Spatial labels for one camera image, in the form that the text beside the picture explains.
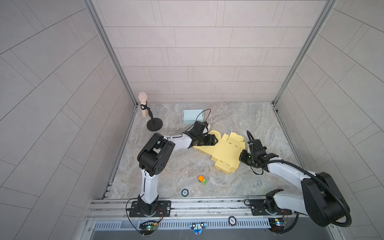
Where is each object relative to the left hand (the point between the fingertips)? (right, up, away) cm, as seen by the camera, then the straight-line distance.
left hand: (217, 140), depth 92 cm
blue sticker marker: (-12, -34, -27) cm, 45 cm away
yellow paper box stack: (+6, -8, +3) cm, 11 cm away
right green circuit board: (+24, -34, -25) cm, 49 cm away
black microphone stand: (-43, +9, +10) cm, 45 cm away
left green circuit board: (-34, -34, -27) cm, 56 cm away
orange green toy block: (-11, -18, -15) cm, 26 cm away
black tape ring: (-19, -24, -17) cm, 35 cm away
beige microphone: (-44, +26, -8) cm, 51 cm away
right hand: (+12, -10, -3) cm, 15 cm away
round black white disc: (+4, -33, -24) cm, 41 cm away
